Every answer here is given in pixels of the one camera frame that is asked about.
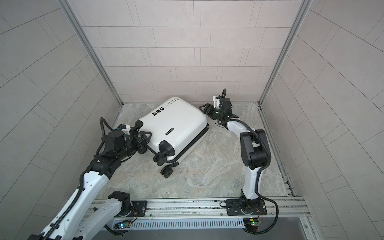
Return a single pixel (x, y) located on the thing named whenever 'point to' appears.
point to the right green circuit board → (252, 224)
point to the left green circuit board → (122, 225)
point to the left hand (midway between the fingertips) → (151, 135)
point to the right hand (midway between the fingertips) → (201, 109)
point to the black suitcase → (176, 128)
